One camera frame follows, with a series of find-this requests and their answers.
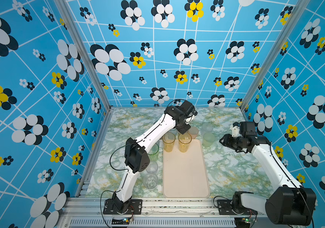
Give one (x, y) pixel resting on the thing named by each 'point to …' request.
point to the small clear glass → (152, 167)
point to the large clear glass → (150, 181)
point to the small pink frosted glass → (194, 132)
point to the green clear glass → (153, 154)
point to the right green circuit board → (242, 222)
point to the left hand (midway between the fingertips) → (184, 127)
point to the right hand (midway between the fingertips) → (224, 141)
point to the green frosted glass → (208, 139)
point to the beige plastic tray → (184, 173)
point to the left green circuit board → (120, 221)
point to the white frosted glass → (206, 127)
